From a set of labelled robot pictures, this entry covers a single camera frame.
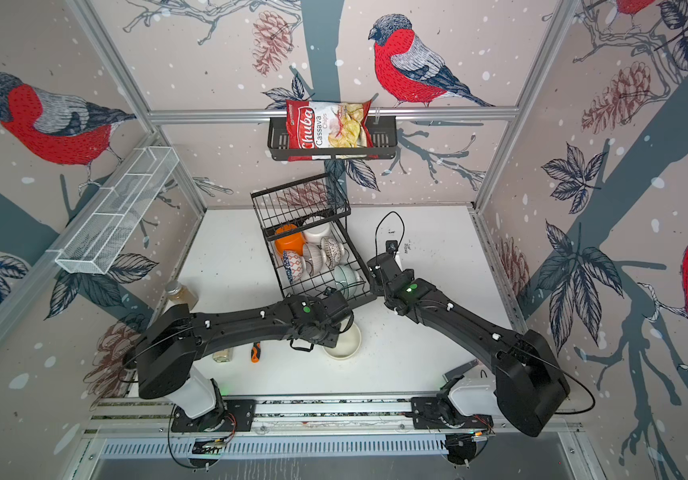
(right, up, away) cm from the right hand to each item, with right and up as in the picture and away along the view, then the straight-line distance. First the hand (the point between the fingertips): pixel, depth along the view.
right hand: (383, 278), depth 85 cm
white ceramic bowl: (-22, +13, +18) cm, 32 cm away
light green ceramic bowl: (-11, -1, +3) cm, 11 cm away
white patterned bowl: (-15, +7, +10) cm, 19 cm away
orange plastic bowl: (-29, +10, +14) cm, 34 cm away
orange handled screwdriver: (-36, -21, -3) cm, 42 cm away
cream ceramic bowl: (-11, -18, -4) cm, 21 cm away
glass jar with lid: (-61, -4, +1) cm, 61 cm away
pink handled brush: (+21, -26, -3) cm, 33 cm away
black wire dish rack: (-26, +10, +18) cm, 33 cm away
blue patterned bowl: (-27, +3, +6) cm, 28 cm away
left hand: (-15, -16, -4) cm, 22 cm away
